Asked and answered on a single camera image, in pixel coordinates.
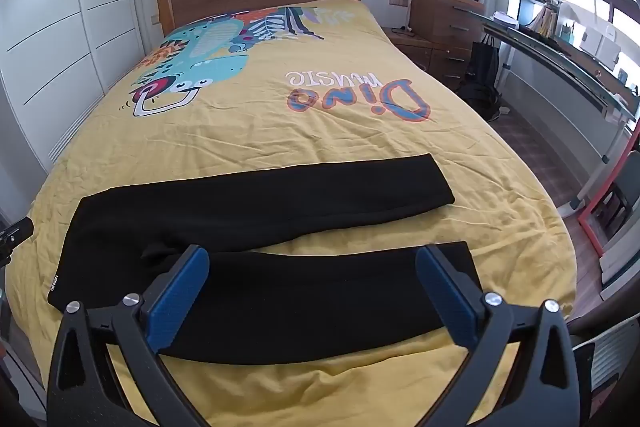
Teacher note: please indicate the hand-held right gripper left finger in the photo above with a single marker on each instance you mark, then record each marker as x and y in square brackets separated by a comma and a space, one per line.
[180, 292]

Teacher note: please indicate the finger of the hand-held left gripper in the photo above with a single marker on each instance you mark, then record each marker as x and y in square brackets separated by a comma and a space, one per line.
[15, 232]

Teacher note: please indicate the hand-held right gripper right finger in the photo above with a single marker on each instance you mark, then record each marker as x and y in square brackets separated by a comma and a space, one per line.
[445, 292]

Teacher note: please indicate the black pants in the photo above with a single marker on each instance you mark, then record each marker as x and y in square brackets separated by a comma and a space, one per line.
[280, 207]

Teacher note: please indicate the white slatted panel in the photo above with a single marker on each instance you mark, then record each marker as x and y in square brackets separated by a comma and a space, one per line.
[610, 357]

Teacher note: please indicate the dark chair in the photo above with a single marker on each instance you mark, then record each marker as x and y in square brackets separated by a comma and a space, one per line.
[612, 207]

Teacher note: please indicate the black backpack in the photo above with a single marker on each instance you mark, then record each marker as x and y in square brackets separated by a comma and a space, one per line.
[477, 99]

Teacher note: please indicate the white wardrobe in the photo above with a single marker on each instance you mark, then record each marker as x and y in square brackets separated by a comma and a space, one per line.
[60, 32]

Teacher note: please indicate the yellow printed blanket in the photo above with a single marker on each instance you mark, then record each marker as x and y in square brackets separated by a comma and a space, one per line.
[325, 122]

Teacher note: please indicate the black tote bag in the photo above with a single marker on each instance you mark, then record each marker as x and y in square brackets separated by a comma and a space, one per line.
[485, 57]

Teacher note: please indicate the wooden nightstand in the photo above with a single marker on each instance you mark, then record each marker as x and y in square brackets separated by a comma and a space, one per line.
[412, 49]

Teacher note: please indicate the glass desk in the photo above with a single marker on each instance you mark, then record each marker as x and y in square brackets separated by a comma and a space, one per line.
[565, 62]

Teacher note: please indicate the wooden dresser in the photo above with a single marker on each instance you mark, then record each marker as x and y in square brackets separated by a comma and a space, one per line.
[442, 17]

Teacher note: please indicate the white boxes on desk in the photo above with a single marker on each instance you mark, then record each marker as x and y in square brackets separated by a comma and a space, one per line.
[602, 47]

